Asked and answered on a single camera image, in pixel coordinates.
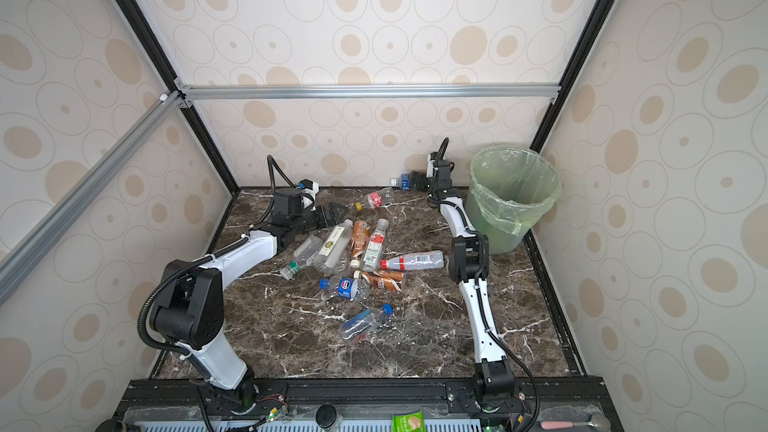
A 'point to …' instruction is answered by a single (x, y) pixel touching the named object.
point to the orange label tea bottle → (360, 240)
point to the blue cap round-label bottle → (349, 288)
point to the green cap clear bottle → (303, 250)
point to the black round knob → (325, 415)
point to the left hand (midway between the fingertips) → (344, 205)
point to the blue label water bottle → (405, 182)
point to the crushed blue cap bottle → (362, 323)
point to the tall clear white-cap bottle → (334, 250)
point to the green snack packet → (408, 422)
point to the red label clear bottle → (377, 199)
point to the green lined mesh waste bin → (508, 187)
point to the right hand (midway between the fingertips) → (420, 172)
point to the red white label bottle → (376, 242)
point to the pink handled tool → (599, 422)
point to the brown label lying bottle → (388, 279)
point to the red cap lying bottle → (415, 261)
